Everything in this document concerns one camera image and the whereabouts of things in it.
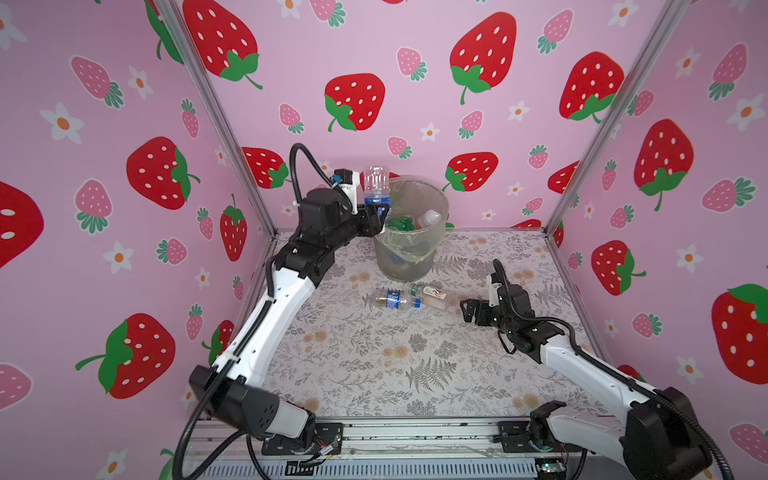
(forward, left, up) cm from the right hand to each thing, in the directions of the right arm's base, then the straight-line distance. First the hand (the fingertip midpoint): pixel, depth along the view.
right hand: (473, 302), depth 86 cm
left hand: (+6, +26, +31) cm, 41 cm away
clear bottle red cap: (+22, +15, +12) cm, 29 cm away
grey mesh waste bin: (+23, +20, +6) cm, 31 cm away
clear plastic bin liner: (+13, +21, +8) cm, 26 cm away
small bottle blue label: (+3, +24, -7) cm, 26 cm away
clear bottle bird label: (+5, +13, -7) cm, 15 cm away
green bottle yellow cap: (+20, +23, +11) cm, 32 cm away
